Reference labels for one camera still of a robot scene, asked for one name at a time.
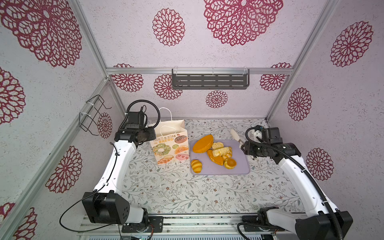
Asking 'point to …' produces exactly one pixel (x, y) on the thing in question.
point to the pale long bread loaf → (226, 152)
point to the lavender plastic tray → (209, 168)
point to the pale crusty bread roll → (217, 145)
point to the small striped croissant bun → (196, 166)
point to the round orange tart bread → (230, 163)
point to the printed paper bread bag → (171, 143)
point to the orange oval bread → (217, 159)
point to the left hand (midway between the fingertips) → (151, 136)
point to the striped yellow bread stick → (228, 155)
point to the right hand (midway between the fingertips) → (247, 145)
